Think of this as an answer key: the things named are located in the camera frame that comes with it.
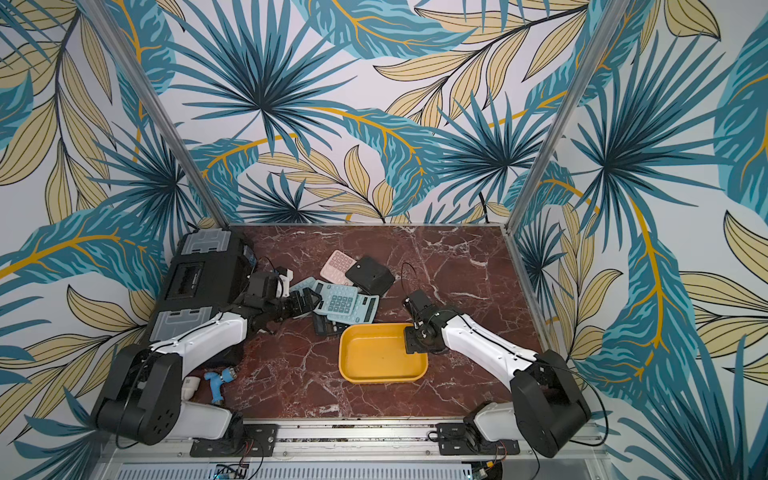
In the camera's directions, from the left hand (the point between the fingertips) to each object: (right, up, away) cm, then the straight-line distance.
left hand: (311, 303), depth 89 cm
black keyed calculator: (+3, -7, +1) cm, 8 cm away
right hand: (+31, -11, -4) cm, 33 cm away
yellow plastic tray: (+20, -15, 0) cm, 25 cm away
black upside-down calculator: (+17, +7, +11) cm, 22 cm away
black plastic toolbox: (-29, +8, -4) cm, 30 cm away
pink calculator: (+5, +10, +11) cm, 16 cm away
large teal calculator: (+16, -3, +3) cm, 17 cm away
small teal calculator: (+1, +4, +8) cm, 9 cm away
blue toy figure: (-20, -18, -9) cm, 28 cm away
